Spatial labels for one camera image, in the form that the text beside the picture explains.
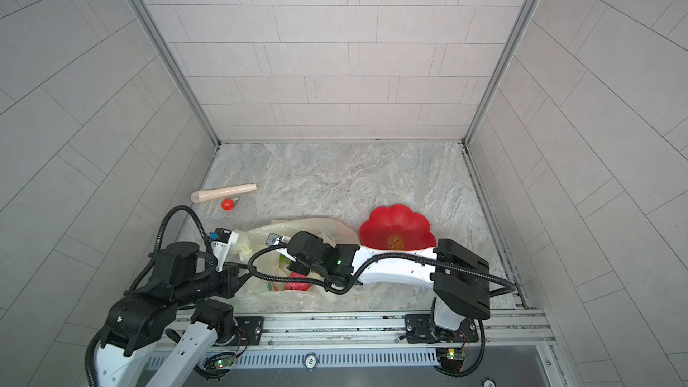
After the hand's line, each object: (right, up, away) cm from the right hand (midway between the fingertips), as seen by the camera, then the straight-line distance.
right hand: (290, 246), depth 75 cm
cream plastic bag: (-4, -10, -1) cm, 11 cm away
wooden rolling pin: (-35, +12, +19) cm, 42 cm away
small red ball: (-27, +9, +18) cm, 34 cm away
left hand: (-5, -2, -10) cm, 11 cm away
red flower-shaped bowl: (+32, +1, +16) cm, 36 cm away
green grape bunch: (-2, -4, 0) cm, 4 cm away
